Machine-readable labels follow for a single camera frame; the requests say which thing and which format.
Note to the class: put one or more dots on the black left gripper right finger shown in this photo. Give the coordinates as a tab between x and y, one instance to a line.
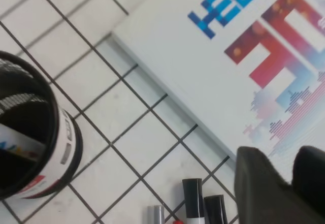
308	177

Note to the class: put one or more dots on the black mesh pen holder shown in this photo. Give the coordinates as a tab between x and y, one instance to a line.
29	106

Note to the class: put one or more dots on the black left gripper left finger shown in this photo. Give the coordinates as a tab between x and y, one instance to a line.
263	196

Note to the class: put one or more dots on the HEEC white catalogue book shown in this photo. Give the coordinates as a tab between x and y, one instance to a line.
249	72

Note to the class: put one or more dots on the white marker right black cap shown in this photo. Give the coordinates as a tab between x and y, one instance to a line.
215	207

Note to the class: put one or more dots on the silver pen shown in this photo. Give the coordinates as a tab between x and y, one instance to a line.
156	214

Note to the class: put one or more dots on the white marker black cap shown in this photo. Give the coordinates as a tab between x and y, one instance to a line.
215	207
193	197

